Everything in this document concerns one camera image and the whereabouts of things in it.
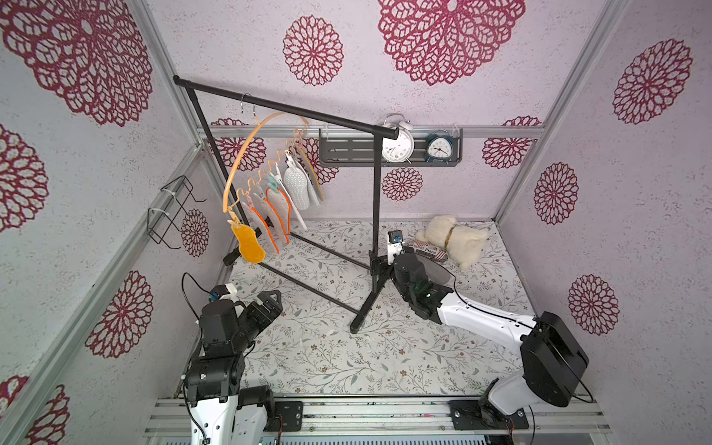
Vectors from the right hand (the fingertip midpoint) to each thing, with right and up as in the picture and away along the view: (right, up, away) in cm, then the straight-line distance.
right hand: (381, 247), depth 81 cm
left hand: (-30, -15, -9) cm, 34 cm away
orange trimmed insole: (-32, +13, +8) cm, 35 cm away
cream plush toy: (+32, +1, +21) cm, 39 cm away
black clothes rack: (-55, -5, +25) cm, 60 cm away
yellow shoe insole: (-40, -1, +4) cm, 40 cm away
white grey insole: (-28, +21, +13) cm, 37 cm away
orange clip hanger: (-38, +39, +16) cm, 56 cm away
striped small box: (+19, -1, +25) cm, 31 cm away
